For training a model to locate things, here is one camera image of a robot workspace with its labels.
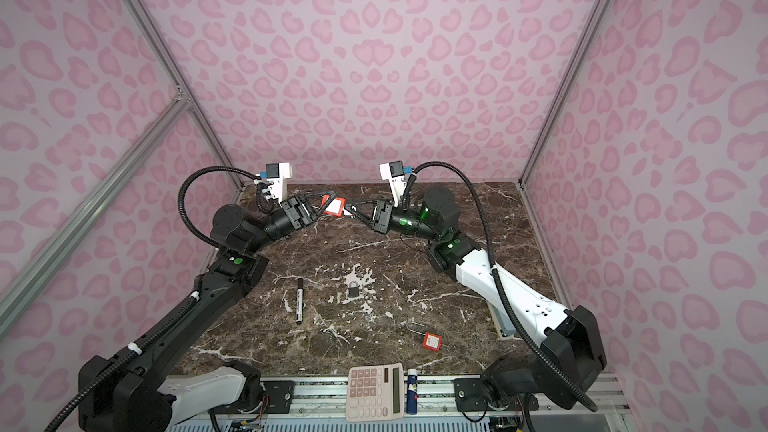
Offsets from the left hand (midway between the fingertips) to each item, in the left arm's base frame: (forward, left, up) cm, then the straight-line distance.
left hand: (335, 193), depth 60 cm
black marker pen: (-5, +17, -41) cm, 45 cm away
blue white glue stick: (-29, -15, -40) cm, 51 cm away
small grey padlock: (-1, +1, -42) cm, 42 cm away
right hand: (-2, -3, -2) cm, 4 cm away
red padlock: (-17, -21, -40) cm, 48 cm away
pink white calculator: (-29, -6, -40) cm, 49 cm away
